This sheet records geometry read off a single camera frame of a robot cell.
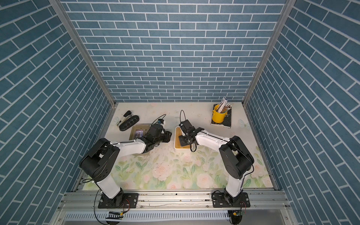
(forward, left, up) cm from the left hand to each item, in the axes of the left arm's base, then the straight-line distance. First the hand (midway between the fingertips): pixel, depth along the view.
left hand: (172, 134), depth 94 cm
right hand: (-4, -7, -2) cm, 9 cm away
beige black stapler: (+17, +37, -2) cm, 41 cm away
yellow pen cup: (+15, -33, 0) cm, 36 cm away
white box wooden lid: (+1, -4, 0) cm, 4 cm away
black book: (+13, -41, -3) cm, 43 cm away
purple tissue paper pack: (0, +23, 0) cm, 23 cm away
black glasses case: (+11, +33, -3) cm, 35 cm away
